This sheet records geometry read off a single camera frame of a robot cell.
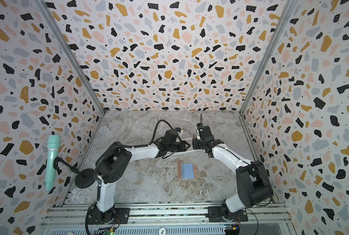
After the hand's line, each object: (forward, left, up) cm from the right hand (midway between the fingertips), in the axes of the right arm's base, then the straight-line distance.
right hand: (198, 140), depth 91 cm
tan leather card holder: (-15, +7, -11) cm, 20 cm away
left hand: (-2, +3, -2) cm, 5 cm away
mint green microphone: (-19, +64, +25) cm, 71 cm away
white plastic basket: (-5, +6, -5) cm, 9 cm away
